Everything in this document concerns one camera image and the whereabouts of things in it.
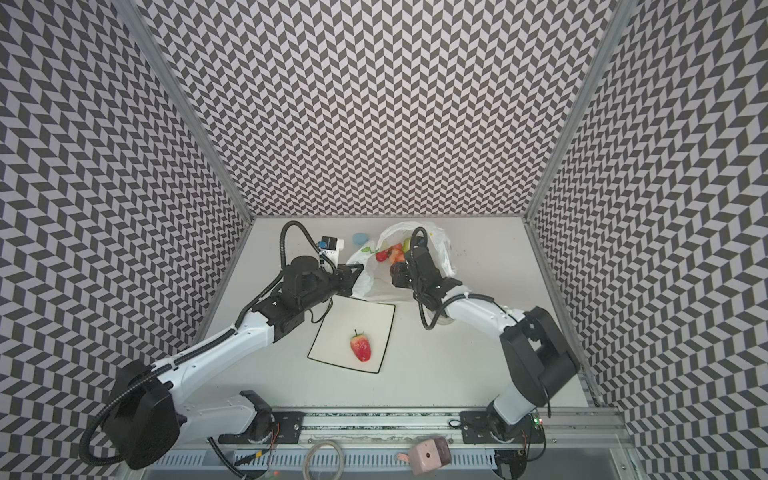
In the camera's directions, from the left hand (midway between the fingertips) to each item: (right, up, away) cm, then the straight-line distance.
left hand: (364, 268), depth 78 cm
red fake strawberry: (-1, -22, +5) cm, 23 cm away
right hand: (+9, -3, +11) cm, 14 cm away
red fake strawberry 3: (+3, +2, +24) cm, 25 cm away
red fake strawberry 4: (+9, +6, +25) cm, 27 cm away
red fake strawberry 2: (+8, +2, +24) cm, 26 cm away
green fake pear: (+12, +6, +24) cm, 27 cm away
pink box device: (+16, -39, -14) cm, 44 cm away
